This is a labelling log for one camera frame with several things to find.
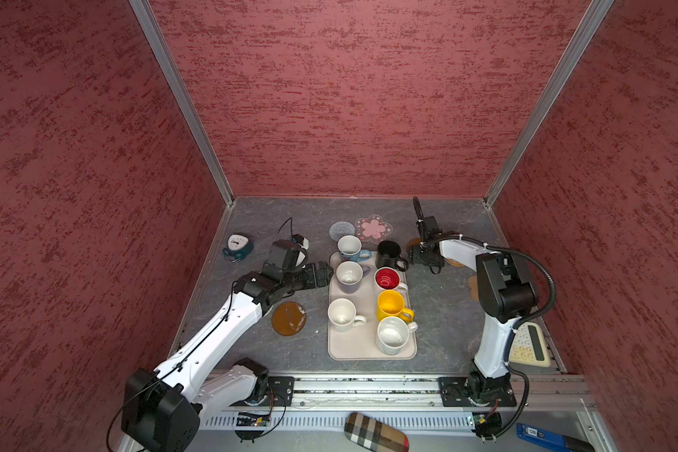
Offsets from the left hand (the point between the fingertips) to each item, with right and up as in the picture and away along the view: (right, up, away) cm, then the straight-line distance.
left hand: (319, 279), depth 79 cm
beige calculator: (+62, -20, +2) cm, 65 cm away
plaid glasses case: (+15, -35, -13) cm, 40 cm away
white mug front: (+22, -18, +4) cm, 29 cm away
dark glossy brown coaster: (-11, -15, +9) cm, 20 cm away
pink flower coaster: (+19, +14, +31) cm, 39 cm away
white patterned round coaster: (-3, +8, -16) cm, 18 cm away
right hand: (+36, +2, +22) cm, 42 cm away
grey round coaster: (+6, +14, +31) cm, 34 cm away
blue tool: (+57, -35, -14) cm, 69 cm away
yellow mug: (+22, -10, +10) cm, 27 cm away
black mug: (+23, +4, +21) cm, 31 cm away
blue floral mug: (+9, +7, +18) cm, 21 cm away
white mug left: (+7, -13, +7) cm, 16 cm away
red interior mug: (+22, -2, +13) cm, 25 cm away
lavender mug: (+9, -2, +15) cm, 18 cm away
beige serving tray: (+12, -20, +4) cm, 24 cm away
